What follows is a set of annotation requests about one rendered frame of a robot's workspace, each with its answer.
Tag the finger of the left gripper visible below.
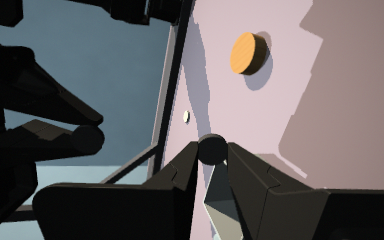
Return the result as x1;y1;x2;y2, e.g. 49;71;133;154
0;119;101;177
0;46;103;127

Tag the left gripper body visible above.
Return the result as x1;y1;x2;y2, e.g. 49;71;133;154
0;0;38;224

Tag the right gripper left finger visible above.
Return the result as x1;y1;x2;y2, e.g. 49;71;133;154
32;141;199;240

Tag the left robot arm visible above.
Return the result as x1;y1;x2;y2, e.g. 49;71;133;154
68;0;183;26

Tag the pale cream round disc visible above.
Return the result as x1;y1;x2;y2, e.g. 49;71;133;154
184;111;190;123

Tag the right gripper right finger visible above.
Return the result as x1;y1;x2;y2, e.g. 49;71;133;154
226;142;384;240

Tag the wooden disc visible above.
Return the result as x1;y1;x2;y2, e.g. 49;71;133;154
230;32;267;76

